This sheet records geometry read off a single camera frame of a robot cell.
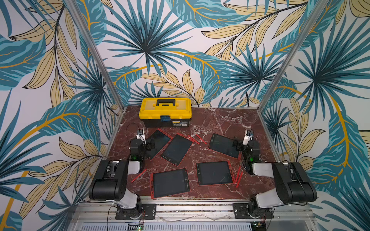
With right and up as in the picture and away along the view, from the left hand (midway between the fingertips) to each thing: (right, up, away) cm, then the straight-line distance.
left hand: (145, 138), depth 93 cm
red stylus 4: (+32, -2, +9) cm, 33 cm away
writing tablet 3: (+17, -25, -11) cm, 32 cm away
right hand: (+63, 0, -1) cm, 64 cm away
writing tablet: (+21, -8, +3) cm, 22 cm away
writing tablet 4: (+43, -20, -7) cm, 48 cm away
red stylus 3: (+37, -2, +9) cm, 38 cm away
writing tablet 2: (+52, -5, +5) cm, 53 cm away
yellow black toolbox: (+13, +17, 0) cm, 21 cm away
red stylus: (-1, -21, -8) cm, 23 cm away
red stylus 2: (+59, -24, -8) cm, 64 cm away
